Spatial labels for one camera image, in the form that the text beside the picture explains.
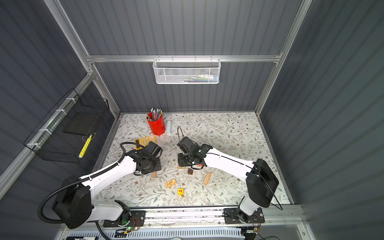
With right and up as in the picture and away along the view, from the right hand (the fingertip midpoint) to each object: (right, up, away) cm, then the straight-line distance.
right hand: (181, 162), depth 81 cm
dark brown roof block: (+5, -7, +7) cm, 11 cm away
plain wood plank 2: (+15, -10, +5) cm, 19 cm away
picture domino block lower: (-7, -13, +3) cm, 15 cm away
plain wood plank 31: (-1, -5, +10) cm, 11 cm away
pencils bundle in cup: (-20, +28, +21) cm, 41 cm away
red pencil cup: (-18, +23, +18) cm, 34 cm away
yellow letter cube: (0, -15, -1) cm, 15 cm away
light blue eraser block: (-11, +20, +27) cm, 35 cm away
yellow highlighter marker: (-43, +11, -13) cm, 46 cm away
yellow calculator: (-28, +10, +21) cm, 36 cm away
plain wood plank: (-17, -9, +7) cm, 20 cm away
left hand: (-14, -3, +4) cm, 15 cm away
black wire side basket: (-56, +16, -9) cm, 59 cm away
